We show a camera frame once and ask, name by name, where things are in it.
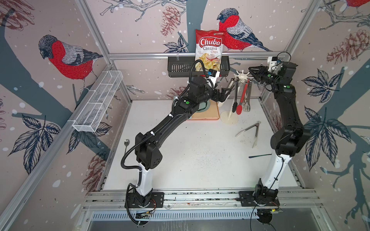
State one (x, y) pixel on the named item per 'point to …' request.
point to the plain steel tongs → (255, 140)
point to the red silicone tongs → (239, 108)
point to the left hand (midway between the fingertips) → (227, 84)
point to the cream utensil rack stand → (231, 117)
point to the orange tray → (212, 113)
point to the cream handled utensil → (246, 106)
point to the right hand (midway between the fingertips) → (247, 68)
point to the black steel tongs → (235, 105)
